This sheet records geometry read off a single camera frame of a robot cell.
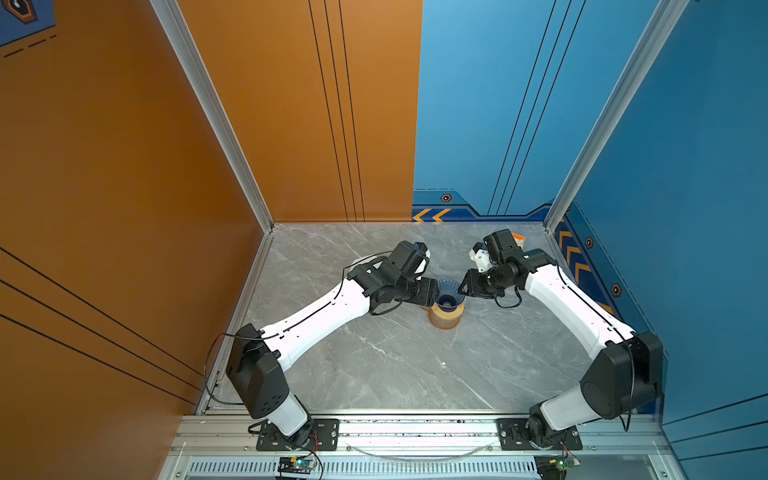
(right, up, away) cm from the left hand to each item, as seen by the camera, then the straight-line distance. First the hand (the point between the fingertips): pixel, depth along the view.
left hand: (432, 289), depth 77 cm
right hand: (+9, -1, +6) cm, 11 cm away
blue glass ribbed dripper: (+7, -4, +11) cm, 13 cm away
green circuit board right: (+28, -42, -6) cm, 51 cm away
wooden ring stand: (+5, -8, +8) cm, 13 cm away
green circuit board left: (-33, -41, -6) cm, 53 cm away
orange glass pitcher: (+4, -10, +8) cm, 13 cm away
